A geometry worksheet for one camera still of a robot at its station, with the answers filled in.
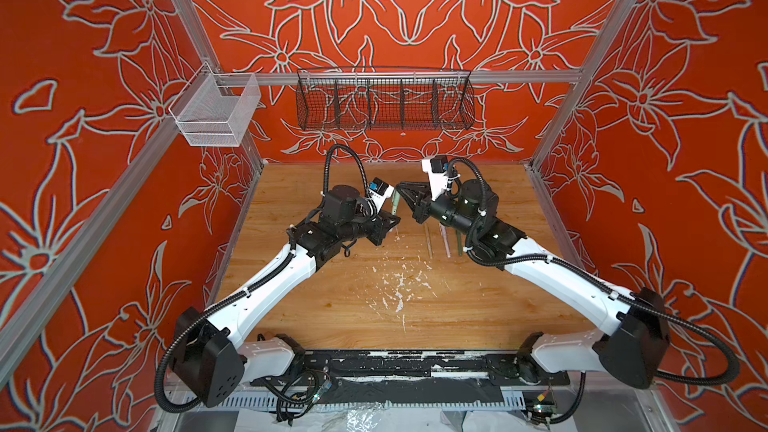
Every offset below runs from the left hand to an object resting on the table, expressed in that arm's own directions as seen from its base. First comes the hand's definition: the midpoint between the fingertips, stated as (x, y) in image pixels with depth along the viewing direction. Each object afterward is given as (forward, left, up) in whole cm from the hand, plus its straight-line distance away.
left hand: (394, 212), depth 73 cm
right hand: (0, +1, +8) cm, 8 cm away
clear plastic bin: (+32, +59, +6) cm, 67 cm away
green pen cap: (0, 0, +5) cm, 5 cm away
